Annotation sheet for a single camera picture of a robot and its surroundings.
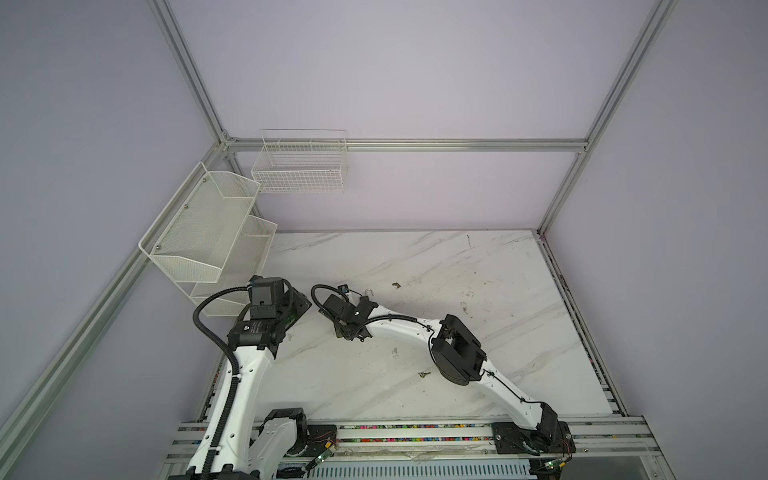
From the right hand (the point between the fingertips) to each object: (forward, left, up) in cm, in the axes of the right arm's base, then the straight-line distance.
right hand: (342, 324), depth 94 cm
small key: (-15, -25, -1) cm, 30 cm away
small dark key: (+16, -17, 0) cm, 23 cm away
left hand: (-4, +8, +19) cm, 21 cm away
